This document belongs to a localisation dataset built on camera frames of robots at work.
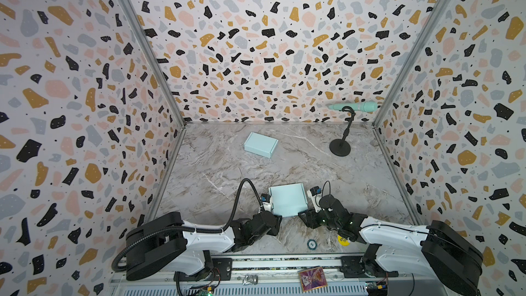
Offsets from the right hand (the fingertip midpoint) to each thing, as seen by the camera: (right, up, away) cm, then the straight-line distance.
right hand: (302, 211), depth 84 cm
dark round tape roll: (+3, -12, -4) cm, 13 cm away
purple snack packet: (+2, -19, -13) cm, 23 cm away
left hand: (-7, -1, -2) cm, 8 cm away
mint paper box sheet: (-19, +27, +24) cm, 40 cm away
